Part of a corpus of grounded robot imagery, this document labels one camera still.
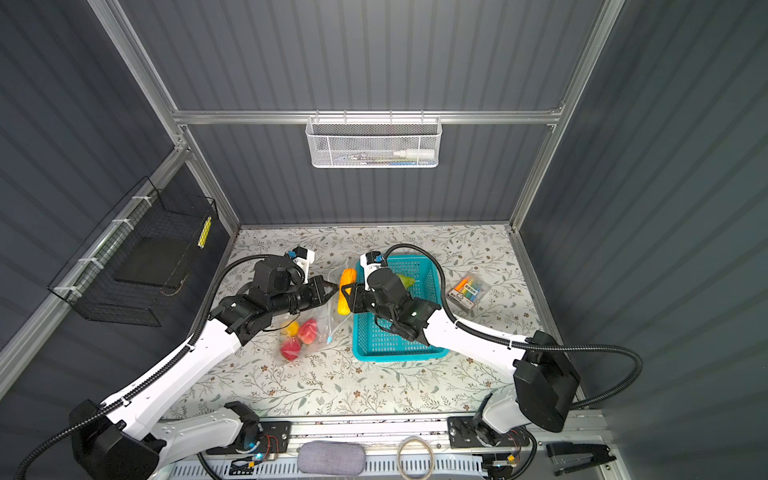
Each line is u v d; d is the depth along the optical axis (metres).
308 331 0.87
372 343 0.89
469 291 0.99
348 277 0.75
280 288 0.58
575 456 0.69
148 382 0.42
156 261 0.77
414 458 0.71
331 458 0.68
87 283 0.62
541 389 0.42
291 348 0.88
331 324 0.71
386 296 0.58
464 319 0.53
